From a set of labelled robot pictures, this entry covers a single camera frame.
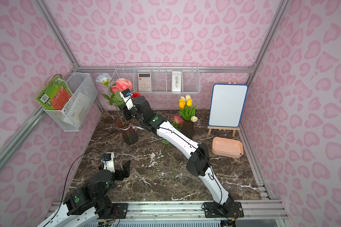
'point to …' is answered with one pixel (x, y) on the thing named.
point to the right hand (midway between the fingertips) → (120, 105)
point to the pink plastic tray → (227, 147)
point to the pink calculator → (144, 82)
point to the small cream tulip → (194, 118)
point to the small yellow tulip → (182, 100)
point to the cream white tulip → (187, 97)
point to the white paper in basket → (79, 104)
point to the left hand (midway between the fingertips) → (123, 160)
